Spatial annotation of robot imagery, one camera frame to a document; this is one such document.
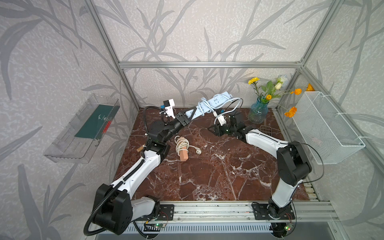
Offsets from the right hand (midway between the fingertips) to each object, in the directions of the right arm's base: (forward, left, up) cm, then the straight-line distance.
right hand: (209, 126), depth 88 cm
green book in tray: (-11, +52, +18) cm, 56 cm away
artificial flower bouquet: (+20, -40, +10) cm, 46 cm away
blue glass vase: (+17, -35, -6) cm, 40 cm away
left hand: (-9, +7, +23) cm, 26 cm away
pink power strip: (-12, +16, -11) cm, 23 cm away
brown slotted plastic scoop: (+8, -42, -15) cm, 45 cm away
